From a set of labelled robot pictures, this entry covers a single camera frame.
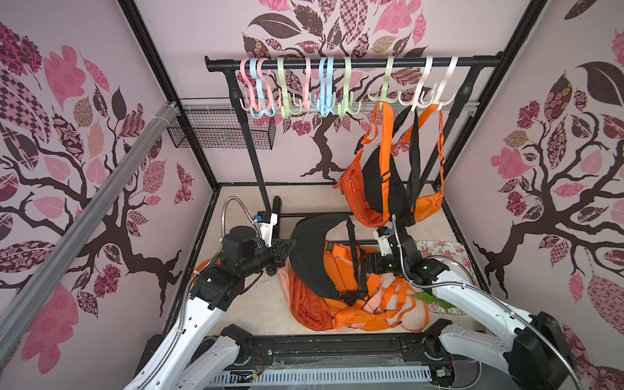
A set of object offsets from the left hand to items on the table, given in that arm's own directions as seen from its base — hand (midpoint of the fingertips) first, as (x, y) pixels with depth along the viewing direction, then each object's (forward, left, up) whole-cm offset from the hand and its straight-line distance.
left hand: (294, 248), depth 69 cm
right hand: (+5, -24, -14) cm, 28 cm away
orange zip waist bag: (+23, -18, +3) cm, 30 cm away
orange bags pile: (-7, -33, -25) cm, 42 cm away
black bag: (+2, -4, +1) cm, 4 cm away
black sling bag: (+55, -53, -23) cm, 80 cm away
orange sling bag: (+15, -43, +2) cm, 46 cm away
